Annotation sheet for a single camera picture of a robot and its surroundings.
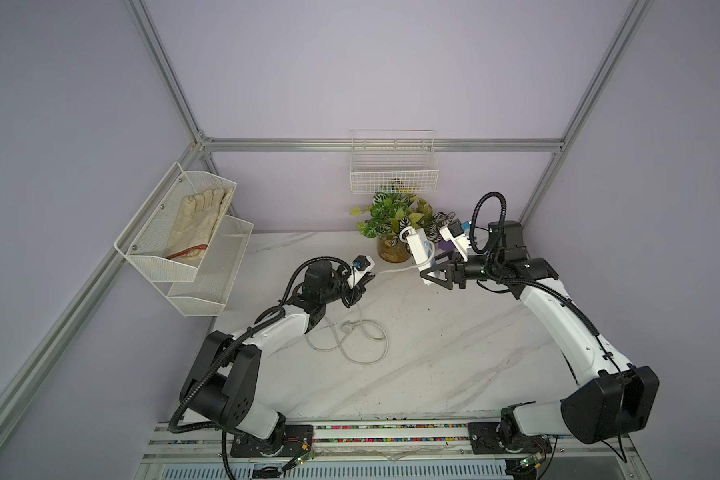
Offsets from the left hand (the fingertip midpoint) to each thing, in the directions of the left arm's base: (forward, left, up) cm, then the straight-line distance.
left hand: (368, 275), depth 85 cm
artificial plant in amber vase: (+17, -6, +7) cm, 19 cm away
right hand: (-7, -15, +11) cm, 20 cm away
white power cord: (-9, -11, +14) cm, 20 cm away
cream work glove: (+9, +47, +14) cm, 50 cm away
